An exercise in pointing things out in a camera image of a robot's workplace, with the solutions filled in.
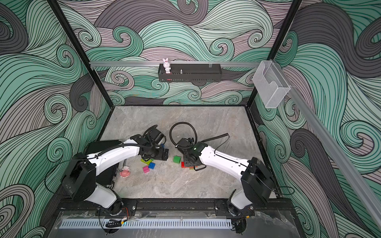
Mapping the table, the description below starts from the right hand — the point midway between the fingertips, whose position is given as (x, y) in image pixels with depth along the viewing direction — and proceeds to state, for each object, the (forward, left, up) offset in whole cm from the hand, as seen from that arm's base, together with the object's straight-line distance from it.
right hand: (189, 163), depth 82 cm
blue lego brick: (0, +22, -5) cm, 23 cm away
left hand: (+5, +16, +1) cm, 17 cm away
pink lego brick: (-1, +26, -6) cm, 26 cm away
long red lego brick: (-4, +3, +8) cm, 10 cm away
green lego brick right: (+5, +8, -6) cm, 11 cm away
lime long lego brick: (+3, +26, -5) cm, 26 cm away
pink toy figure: (-4, +37, -4) cm, 37 cm away
